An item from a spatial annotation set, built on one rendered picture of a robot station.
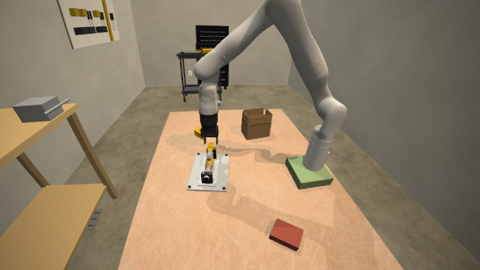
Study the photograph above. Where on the reddish-brown flat rectangular block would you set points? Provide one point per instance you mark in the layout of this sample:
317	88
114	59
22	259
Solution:
286	234

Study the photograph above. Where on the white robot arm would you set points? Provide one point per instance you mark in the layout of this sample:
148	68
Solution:
289	19

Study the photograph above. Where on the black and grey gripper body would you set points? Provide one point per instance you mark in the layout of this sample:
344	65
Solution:
208	115

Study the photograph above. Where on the brown cardboard box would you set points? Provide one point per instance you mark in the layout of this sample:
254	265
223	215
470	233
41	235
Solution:
256	127

